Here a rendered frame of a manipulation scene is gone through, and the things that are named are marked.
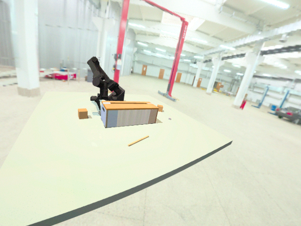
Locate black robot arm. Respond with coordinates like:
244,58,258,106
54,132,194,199
87,56,123,96

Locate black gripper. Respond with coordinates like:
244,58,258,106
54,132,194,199
90,88,118,110

